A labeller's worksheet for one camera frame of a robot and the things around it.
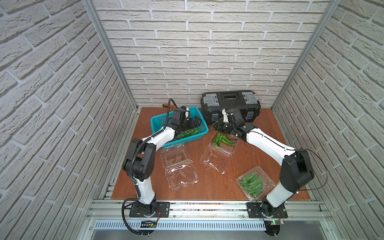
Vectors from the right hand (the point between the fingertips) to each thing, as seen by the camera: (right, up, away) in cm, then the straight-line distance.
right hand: (213, 124), depth 87 cm
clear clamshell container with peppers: (-20, -28, -1) cm, 35 cm away
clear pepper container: (+4, -20, +7) cm, 21 cm away
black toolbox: (+1, +14, +13) cm, 19 cm away
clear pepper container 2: (+22, -32, -8) cm, 40 cm away
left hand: (-9, +3, +5) cm, 10 cm away
